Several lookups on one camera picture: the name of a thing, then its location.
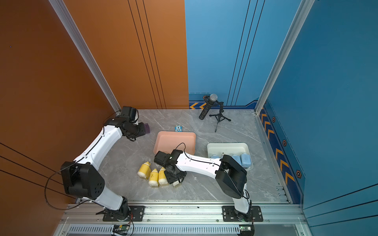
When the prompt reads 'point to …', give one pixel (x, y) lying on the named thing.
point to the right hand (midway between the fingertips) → (173, 179)
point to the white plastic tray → (230, 149)
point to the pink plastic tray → (167, 141)
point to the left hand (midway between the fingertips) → (144, 129)
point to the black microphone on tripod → (209, 101)
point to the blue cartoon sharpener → (178, 129)
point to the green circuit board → (122, 227)
